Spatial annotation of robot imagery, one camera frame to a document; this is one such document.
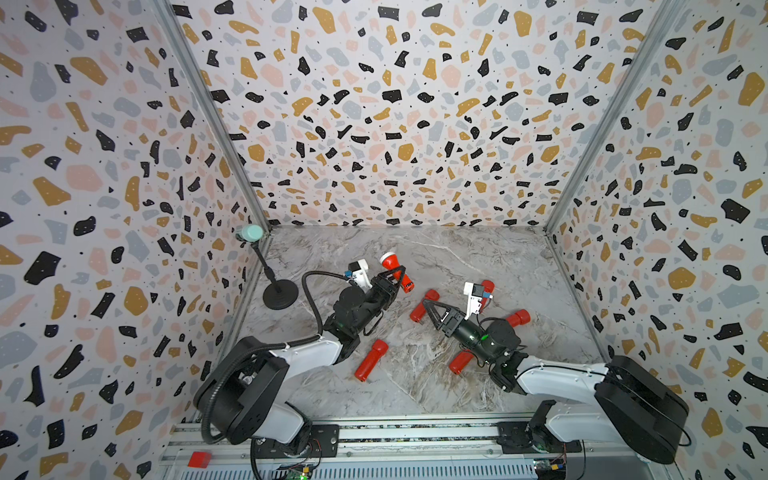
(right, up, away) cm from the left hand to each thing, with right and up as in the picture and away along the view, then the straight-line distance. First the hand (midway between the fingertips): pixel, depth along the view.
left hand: (413, 271), depth 77 cm
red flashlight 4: (+14, -26, +8) cm, 31 cm away
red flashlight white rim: (-7, +4, +3) cm, 9 cm away
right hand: (+5, -8, -4) cm, 10 cm away
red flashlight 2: (+34, -15, +16) cm, 40 cm away
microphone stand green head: (-44, -9, +23) cm, 50 cm away
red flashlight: (+27, -7, +24) cm, 37 cm away
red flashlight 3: (-10, -23, +10) cm, 27 cm away
